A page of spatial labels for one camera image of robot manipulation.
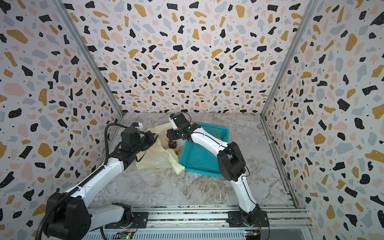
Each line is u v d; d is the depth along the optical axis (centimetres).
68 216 39
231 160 56
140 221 73
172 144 99
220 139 60
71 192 42
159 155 83
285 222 75
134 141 63
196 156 97
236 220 73
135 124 75
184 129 71
